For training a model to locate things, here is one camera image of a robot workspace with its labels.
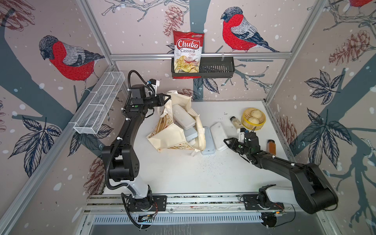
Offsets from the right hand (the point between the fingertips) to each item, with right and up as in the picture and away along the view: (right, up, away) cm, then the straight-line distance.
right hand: (224, 140), depth 89 cm
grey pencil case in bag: (-21, +5, -6) cm, 22 cm away
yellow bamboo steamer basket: (+21, +15, +20) cm, 33 cm away
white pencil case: (-2, +2, +8) cm, 8 cm away
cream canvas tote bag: (-34, +6, -13) cm, 37 cm away
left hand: (-31, +28, -9) cm, 43 cm away
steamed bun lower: (+23, +12, +11) cm, 29 cm away
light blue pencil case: (-9, -5, +1) cm, 10 cm away
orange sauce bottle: (+31, -5, +4) cm, 32 cm away
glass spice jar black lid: (+12, +10, +14) cm, 21 cm away
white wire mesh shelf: (-72, +22, -12) cm, 76 cm away
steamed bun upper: (+26, +17, +14) cm, 34 cm away
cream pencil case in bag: (-27, +15, +2) cm, 31 cm away
